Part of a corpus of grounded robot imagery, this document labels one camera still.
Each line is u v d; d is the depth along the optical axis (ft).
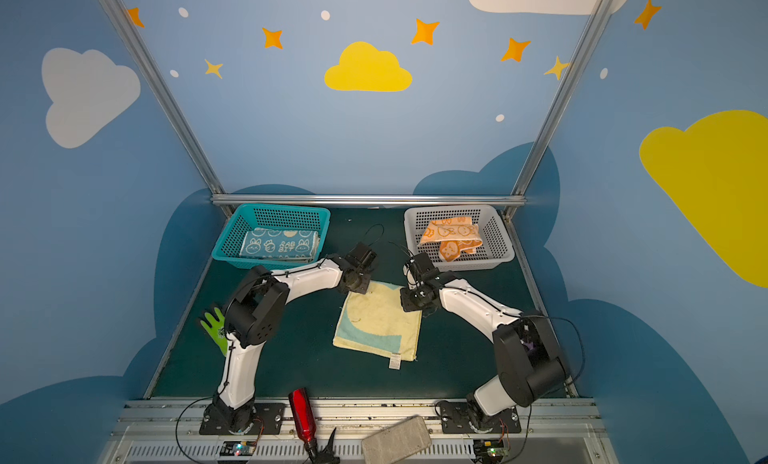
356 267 2.55
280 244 3.52
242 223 3.57
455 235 3.52
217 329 2.88
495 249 3.44
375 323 2.98
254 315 1.75
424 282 2.21
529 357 1.45
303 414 2.38
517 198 3.83
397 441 2.27
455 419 2.44
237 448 2.32
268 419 2.44
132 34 2.43
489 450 2.34
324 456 2.25
